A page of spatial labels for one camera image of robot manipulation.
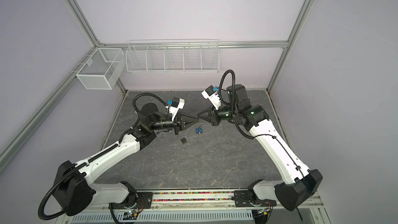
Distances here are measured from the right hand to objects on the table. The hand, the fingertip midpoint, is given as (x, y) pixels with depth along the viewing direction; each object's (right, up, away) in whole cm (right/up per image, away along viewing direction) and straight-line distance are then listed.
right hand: (199, 116), depth 66 cm
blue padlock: (-1, -11, +32) cm, 34 cm away
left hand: (-1, -3, -1) cm, 3 cm away
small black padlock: (-10, -17, +28) cm, 34 cm away
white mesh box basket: (-65, +28, +34) cm, 78 cm away
